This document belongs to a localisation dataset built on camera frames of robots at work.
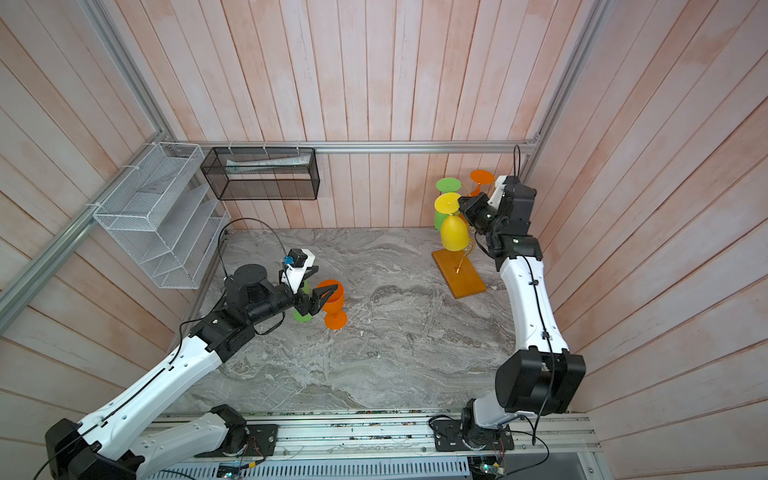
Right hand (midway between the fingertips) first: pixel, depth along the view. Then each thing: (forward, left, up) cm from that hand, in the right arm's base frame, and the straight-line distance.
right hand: (456, 196), depth 75 cm
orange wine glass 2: (+16, -11, -5) cm, 20 cm away
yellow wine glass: (-2, -1, -11) cm, 11 cm away
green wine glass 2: (+13, 0, -6) cm, 14 cm away
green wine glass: (-30, +38, -9) cm, 49 cm away
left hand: (-21, +32, -9) cm, 40 cm away
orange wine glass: (-16, +34, -37) cm, 53 cm away
